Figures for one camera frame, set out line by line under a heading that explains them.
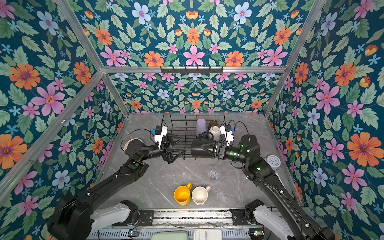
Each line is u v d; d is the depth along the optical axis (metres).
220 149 0.56
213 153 0.57
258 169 0.50
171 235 0.66
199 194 0.80
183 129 1.09
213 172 0.86
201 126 0.95
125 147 0.96
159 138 0.60
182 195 0.80
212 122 1.01
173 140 0.70
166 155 0.58
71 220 0.40
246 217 0.72
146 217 0.74
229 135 0.60
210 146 0.59
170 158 0.59
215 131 0.93
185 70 0.91
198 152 0.60
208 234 0.68
